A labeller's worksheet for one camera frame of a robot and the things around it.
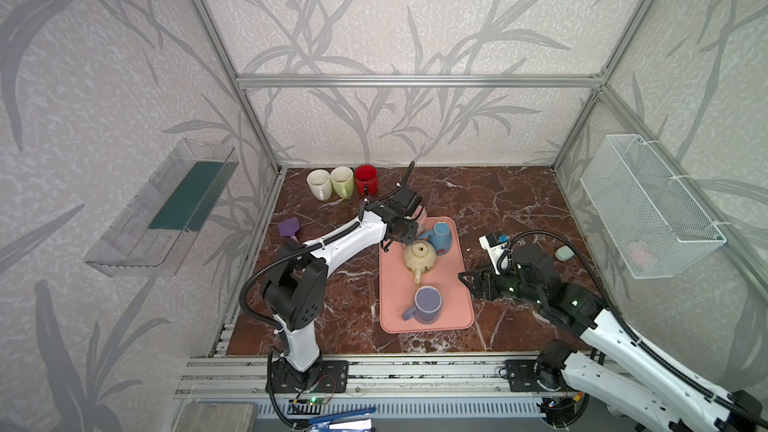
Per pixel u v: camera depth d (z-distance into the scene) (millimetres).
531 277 543
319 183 1054
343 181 1052
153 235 634
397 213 658
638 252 743
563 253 959
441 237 912
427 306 770
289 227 1019
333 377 728
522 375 736
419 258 865
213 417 664
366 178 1089
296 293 466
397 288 862
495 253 655
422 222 913
